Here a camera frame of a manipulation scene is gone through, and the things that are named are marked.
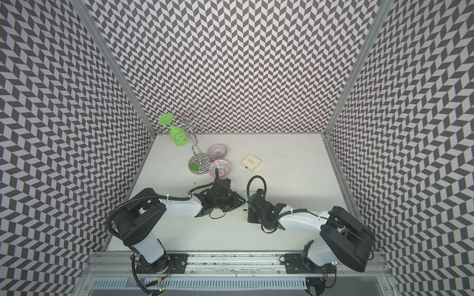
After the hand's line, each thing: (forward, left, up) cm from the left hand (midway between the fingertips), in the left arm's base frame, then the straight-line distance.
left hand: (244, 203), depth 87 cm
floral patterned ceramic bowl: (+21, +11, -1) cm, 24 cm away
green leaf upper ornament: (+29, +36, +28) cm, 54 cm away
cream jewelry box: (+24, -4, 0) cm, 24 cm away
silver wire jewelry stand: (+24, +26, -1) cm, 36 cm away
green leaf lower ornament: (+28, +33, +18) cm, 47 cm away
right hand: (-7, -4, -4) cm, 8 cm away
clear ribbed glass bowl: (+33, +17, 0) cm, 37 cm away
